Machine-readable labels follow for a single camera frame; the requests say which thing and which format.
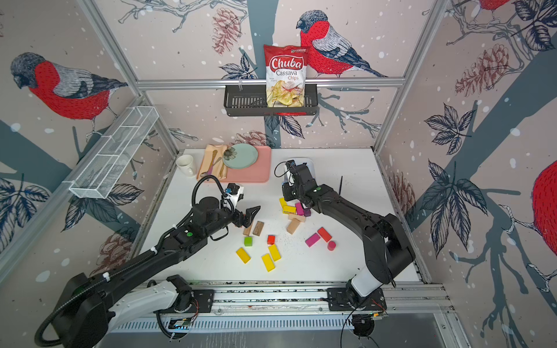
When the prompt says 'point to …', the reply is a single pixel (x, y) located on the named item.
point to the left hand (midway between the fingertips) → (253, 198)
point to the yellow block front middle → (268, 262)
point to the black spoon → (341, 176)
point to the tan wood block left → (246, 230)
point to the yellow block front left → (243, 255)
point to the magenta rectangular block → (312, 239)
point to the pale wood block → (302, 218)
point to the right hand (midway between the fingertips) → (285, 185)
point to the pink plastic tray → (260, 172)
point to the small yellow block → (282, 201)
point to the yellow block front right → (275, 252)
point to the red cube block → (271, 239)
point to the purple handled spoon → (211, 165)
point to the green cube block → (248, 241)
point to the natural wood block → (292, 225)
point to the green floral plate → (240, 156)
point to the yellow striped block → (289, 209)
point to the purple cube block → (307, 212)
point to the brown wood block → (258, 228)
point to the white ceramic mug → (184, 163)
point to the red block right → (323, 233)
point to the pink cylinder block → (331, 246)
